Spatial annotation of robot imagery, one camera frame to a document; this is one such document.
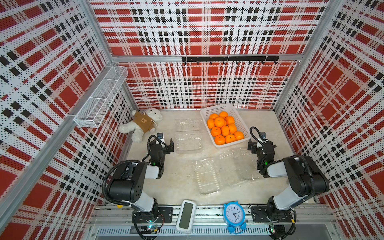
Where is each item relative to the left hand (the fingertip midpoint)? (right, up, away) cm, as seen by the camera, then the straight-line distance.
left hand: (165, 138), depth 94 cm
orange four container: (+48, +2, +5) cm, 48 cm away
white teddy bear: (-19, +11, +10) cm, 24 cm away
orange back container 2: (+40, +17, +17) cm, 47 cm away
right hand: (+60, 0, 0) cm, 60 cm away
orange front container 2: (+44, +12, +14) cm, 47 cm away
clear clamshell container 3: (+43, -16, -7) cm, 47 cm away
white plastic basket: (+46, +19, +17) cm, 53 cm away
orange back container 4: (+45, +7, +10) cm, 46 cm away
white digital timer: (+15, -37, -25) cm, 47 cm away
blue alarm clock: (+39, -35, -22) cm, 57 cm away
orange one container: (+33, +4, +8) cm, 34 cm away
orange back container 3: (+35, +11, +8) cm, 38 cm away
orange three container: (+42, 0, +4) cm, 42 cm away
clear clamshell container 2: (+26, -21, -8) cm, 35 cm away
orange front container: (+30, +10, +12) cm, 33 cm away
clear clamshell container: (+14, +1, +10) cm, 17 cm away
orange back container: (+32, +15, +15) cm, 38 cm away
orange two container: (+35, -1, +2) cm, 35 cm away
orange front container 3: (+39, +5, +7) cm, 40 cm away
